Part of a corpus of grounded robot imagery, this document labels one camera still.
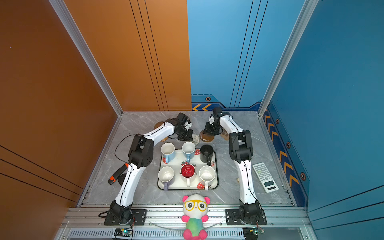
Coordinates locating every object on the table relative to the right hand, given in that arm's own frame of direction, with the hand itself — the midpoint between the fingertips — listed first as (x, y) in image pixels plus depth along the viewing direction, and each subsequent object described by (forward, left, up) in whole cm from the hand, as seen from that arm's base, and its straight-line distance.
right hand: (205, 132), depth 105 cm
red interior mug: (-29, +11, 0) cm, 31 cm away
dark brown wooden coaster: (-4, 0, -1) cm, 4 cm away
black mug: (-18, 0, +1) cm, 18 cm away
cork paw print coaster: (-1, -14, -2) cm, 14 cm away
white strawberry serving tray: (-30, +17, -2) cm, 34 cm away
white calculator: (-32, -34, -2) cm, 46 cm away
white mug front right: (-30, 0, -2) cm, 30 cm away
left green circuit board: (-58, +41, -3) cm, 70 cm away
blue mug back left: (-16, +24, +2) cm, 29 cm away
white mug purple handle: (-31, +24, +1) cm, 39 cm away
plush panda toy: (-50, +6, +4) cm, 50 cm away
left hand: (-4, +8, 0) cm, 9 cm away
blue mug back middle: (-15, +11, +3) cm, 19 cm away
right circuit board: (-58, -20, -4) cm, 62 cm away
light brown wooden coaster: (+9, +36, -2) cm, 37 cm away
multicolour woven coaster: (-5, +6, -1) cm, 8 cm away
